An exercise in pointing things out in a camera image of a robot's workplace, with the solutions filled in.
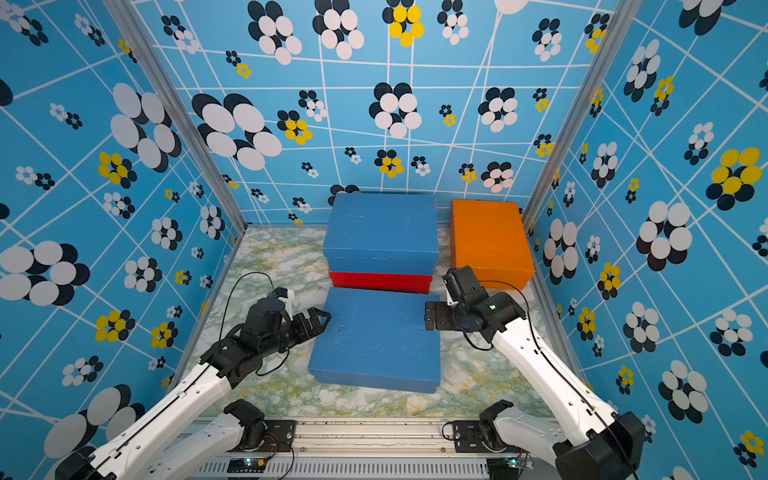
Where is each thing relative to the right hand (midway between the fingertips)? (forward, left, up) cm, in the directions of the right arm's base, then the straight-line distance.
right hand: (445, 315), depth 77 cm
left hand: (-1, +31, -1) cm, 32 cm away
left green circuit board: (-31, +49, -19) cm, 61 cm away
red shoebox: (+16, +9, -9) cm, 21 cm away
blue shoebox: (-4, +18, -5) cm, 19 cm away
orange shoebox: (+36, -21, -9) cm, 43 cm away
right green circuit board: (-30, -16, -17) cm, 38 cm away
